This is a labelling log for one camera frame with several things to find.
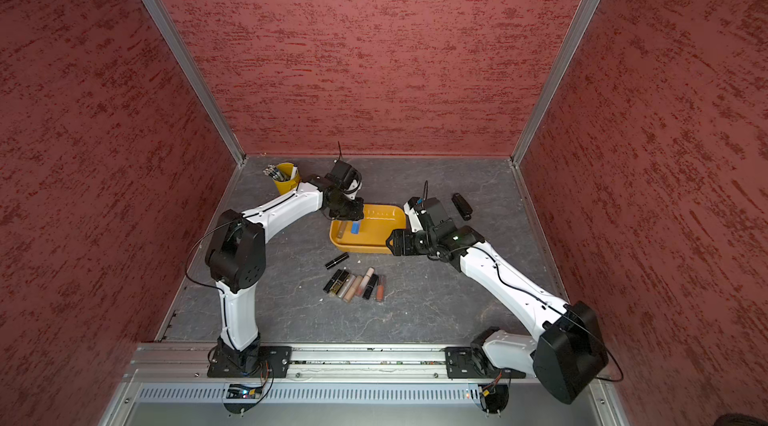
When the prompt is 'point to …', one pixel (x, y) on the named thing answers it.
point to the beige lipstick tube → (352, 289)
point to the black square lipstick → (327, 287)
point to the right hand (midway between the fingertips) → (398, 248)
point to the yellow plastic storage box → (379, 220)
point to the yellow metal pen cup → (289, 185)
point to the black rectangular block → (462, 206)
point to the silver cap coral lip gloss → (380, 288)
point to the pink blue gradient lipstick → (355, 227)
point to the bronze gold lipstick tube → (342, 229)
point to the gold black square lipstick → (339, 282)
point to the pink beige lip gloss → (362, 284)
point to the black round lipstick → (370, 286)
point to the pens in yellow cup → (275, 174)
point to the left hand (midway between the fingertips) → (358, 220)
